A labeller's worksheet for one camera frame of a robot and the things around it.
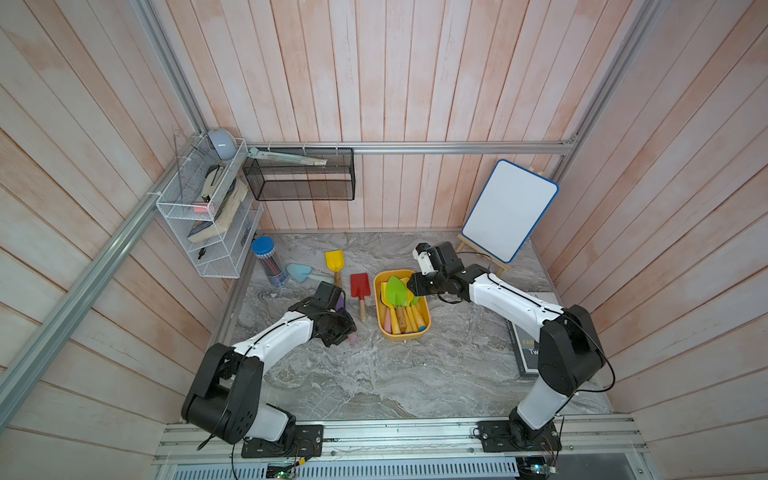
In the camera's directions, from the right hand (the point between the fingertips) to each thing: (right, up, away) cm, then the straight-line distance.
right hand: (409, 282), depth 90 cm
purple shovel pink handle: (-20, -5, -15) cm, 25 cm away
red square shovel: (-16, -3, +14) cm, 21 cm away
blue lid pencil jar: (-44, +6, +2) cm, 44 cm away
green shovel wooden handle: (-3, -6, +8) cm, 10 cm away
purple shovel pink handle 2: (-7, -13, 0) cm, 15 cm away
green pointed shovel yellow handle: (+3, -7, +8) cm, 11 cm away
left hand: (-17, -15, -2) cm, 23 cm away
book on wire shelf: (-52, +26, -4) cm, 58 cm away
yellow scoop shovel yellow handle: (+1, -12, +3) cm, 12 cm away
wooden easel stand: (+33, +5, +10) cm, 35 cm away
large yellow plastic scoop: (-4, -12, 0) cm, 13 cm away
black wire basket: (-44, +35, +15) cm, 58 cm away
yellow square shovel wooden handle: (-26, +6, +20) cm, 34 cm away
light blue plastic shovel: (-38, +2, +18) cm, 42 cm away
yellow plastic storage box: (-9, +1, +10) cm, 13 cm away
